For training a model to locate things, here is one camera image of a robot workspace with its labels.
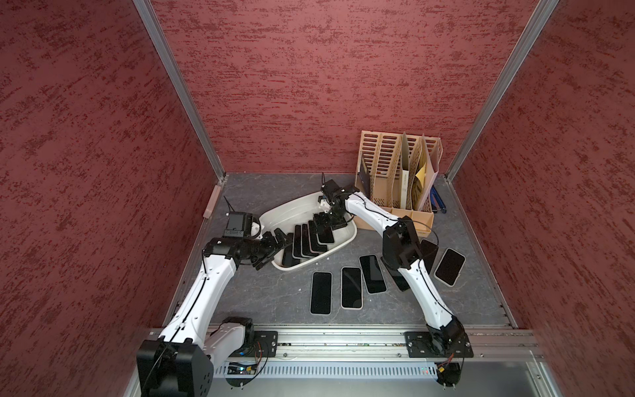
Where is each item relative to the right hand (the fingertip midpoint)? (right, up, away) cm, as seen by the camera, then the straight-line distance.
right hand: (325, 232), depth 99 cm
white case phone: (-4, -5, -5) cm, 8 cm away
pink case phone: (-1, -19, -16) cm, 25 cm away
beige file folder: (+31, +15, -7) cm, 35 cm away
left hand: (-14, -4, -21) cm, 25 cm away
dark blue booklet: (+18, +22, +13) cm, 31 cm away
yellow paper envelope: (+34, +23, -13) cm, 43 cm away
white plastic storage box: (-16, +6, +4) cm, 18 cm away
